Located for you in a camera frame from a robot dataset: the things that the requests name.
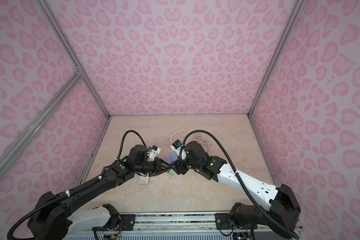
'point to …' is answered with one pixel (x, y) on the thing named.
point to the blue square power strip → (171, 157)
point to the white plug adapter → (143, 179)
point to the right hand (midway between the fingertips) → (172, 161)
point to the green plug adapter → (171, 172)
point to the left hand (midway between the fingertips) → (173, 169)
